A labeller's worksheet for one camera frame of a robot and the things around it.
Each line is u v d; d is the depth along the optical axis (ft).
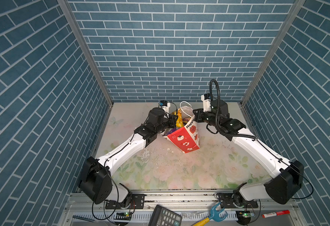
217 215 2.25
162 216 2.23
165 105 2.27
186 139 2.59
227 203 2.38
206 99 2.19
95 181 1.34
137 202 2.42
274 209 2.31
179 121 2.58
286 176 1.31
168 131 2.69
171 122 2.24
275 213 2.28
